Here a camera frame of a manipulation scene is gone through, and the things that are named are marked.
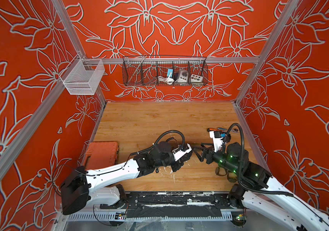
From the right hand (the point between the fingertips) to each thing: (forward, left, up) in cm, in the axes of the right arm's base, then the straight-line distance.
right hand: (193, 147), depth 66 cm
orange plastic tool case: (+5, +54, -20) cm, 58 cm away
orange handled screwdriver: (+26, -19, -23) cm, 39 cm away
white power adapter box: (+46, +2, +8) cm, 47 cm away
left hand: (-2, +2, -6) cm, 6 cm away
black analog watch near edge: (-4, -18, -21) cm, 28 cm away
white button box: (+46, -7, +5) cm, 47 cm away
